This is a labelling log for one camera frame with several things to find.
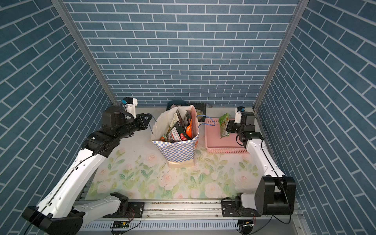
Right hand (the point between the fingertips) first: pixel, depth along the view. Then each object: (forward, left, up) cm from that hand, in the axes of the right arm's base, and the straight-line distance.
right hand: (230, 122), depth 86 cm
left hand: (-12, +38, +16) cm, 43 cm away
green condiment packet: (+5, +3, -4) cm, 7 cm away
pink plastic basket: (-9, +7, -12) cm, 16 cm away
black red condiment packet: (+1, +26, 0) cm, 26 cm away
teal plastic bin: (+30, +38, -14) cm, 51 cm away
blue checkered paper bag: (-21, +28, -4) cm, 36 cm away
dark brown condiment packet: (-1, +33, 0) cm, 33 cm away
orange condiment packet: (-10, +23, +4) cm, 26 cm away
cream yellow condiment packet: (-11, +30, +1) cm, 32 cm away
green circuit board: (-52, +54, -23) cm, 78 cm away
